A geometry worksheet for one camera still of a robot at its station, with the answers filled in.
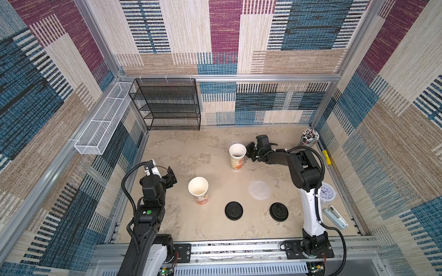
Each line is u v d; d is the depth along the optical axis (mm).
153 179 647
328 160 1059
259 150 871
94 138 695
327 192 875
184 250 747
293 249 732
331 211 818
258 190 922
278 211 831
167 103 1085
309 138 904
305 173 599
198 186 786
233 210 831
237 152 923
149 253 586
